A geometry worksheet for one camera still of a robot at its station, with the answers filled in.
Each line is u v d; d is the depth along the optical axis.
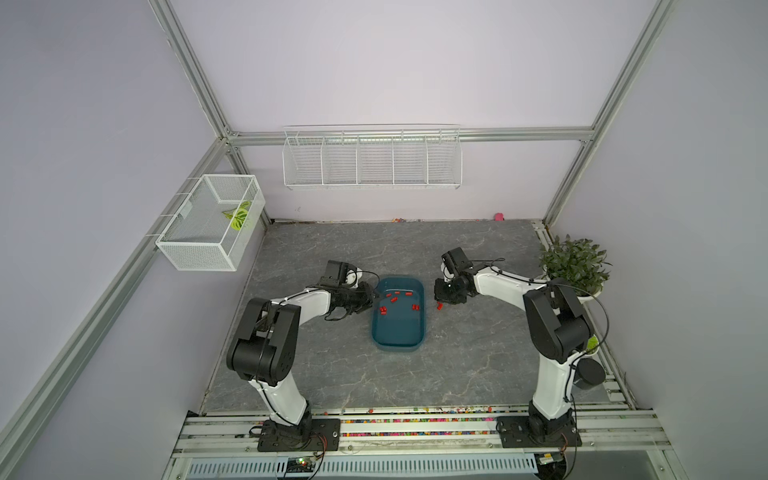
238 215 0.81
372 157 0.99
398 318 0.96
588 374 0.79
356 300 0.86
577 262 0.83
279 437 0.68
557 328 0.52
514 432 0.74
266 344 0.48
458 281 0.74
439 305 0.96
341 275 0.79
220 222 0.83
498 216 1.24
